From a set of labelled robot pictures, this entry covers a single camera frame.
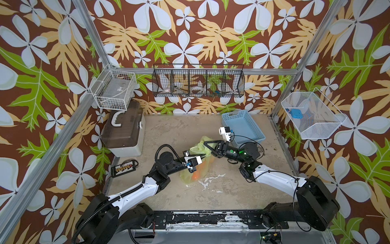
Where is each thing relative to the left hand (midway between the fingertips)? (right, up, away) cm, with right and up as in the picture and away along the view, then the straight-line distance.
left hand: (204, 151), depth 71 cm
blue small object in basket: (+54, +20, +14) cm, 59 cm away
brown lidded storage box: (-49, +9, +22) cm, 55 cm away
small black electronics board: (+33, -42, +2) cm, 54 cm away
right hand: (0, +3, -6) cm, 7 cm away
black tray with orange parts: (-48, -13, +19) cm, 53 cm away
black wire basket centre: (-2, +42, +26) cm, 50 cm away
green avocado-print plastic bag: (+1, -11, +6) cm, 12 cm away
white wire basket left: (-52, +34, +15) cm, 64 cm away
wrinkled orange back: (-4, -14, +11) cm, 18 cm away
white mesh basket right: (+61, +16, +6) cm, 63 cm away
